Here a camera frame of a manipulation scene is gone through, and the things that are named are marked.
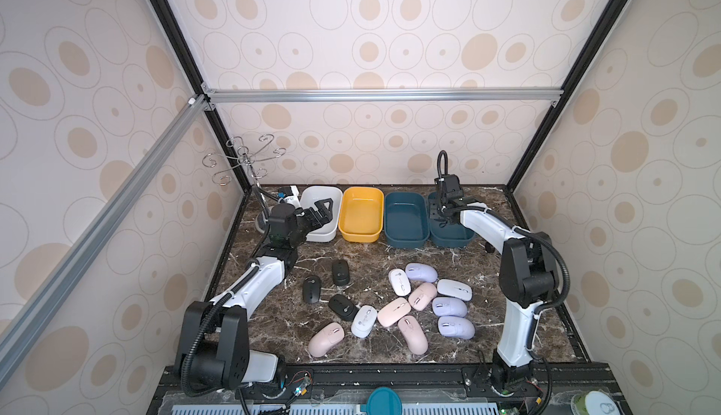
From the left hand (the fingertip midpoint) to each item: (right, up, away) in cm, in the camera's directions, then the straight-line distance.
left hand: (330, 202), depth 83 cm
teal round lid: (+15, -47, -18) cm, 52 cm away
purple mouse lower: (+37, -36, -2) cm, 52 cm away
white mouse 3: (+10, -35, -1) cm, 36 cm away
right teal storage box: (+38, -11, +15) cm, 43 cm away
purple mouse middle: (+36, -31, +1) cm, 47 cm away
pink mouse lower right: (+24, -38, -4) cm, 45 cm away
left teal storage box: (+26, -6, +23) cm, 35 cm away
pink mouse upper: (+28, -29, +3) cm, 40 cm away
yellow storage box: (+8, -4, +26) cm, 28 cm away
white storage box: (-12, +3, +27) cm, 30 cm away
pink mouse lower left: (-1, -38, -4) cm, 39 cm away
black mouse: (+2, -23, +8) cm, 25 cm away
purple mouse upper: (+29, -23, +9) cm, 38 cm away
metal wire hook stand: (-40, +20, +26) cm, 52 cm away
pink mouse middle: (+19, -33, +2) cm, 38 cm away
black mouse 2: (-7, -28, +6) cm, 29 cm away
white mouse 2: (+38, -27, +5) cm, 47 cm away
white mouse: (+22, -25, +7) cm, 34 cm away
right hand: (+41, -1, +16) cm, 45 cm away
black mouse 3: (+3, -32, +2) cm, 32 cm away
